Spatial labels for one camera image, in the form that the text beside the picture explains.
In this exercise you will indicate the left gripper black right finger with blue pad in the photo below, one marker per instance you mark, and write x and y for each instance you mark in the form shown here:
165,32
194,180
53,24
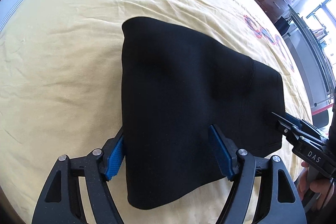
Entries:
278,200

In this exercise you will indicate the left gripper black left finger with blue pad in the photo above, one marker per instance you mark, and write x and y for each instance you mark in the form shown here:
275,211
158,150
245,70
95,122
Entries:
61,200

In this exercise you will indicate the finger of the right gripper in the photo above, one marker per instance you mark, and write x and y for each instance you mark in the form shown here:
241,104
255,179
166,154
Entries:
283,126
293,120

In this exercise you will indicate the black pants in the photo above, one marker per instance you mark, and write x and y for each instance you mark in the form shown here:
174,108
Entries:
176,82

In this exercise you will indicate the person's right hand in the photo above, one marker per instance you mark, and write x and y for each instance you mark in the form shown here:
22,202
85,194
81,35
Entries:
324,187

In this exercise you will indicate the black office chair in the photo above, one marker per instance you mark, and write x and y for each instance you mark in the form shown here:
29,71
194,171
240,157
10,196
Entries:
321,120

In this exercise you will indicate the yellow cartoon bedsheet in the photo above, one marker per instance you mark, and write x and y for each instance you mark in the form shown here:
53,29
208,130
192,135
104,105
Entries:
61,76

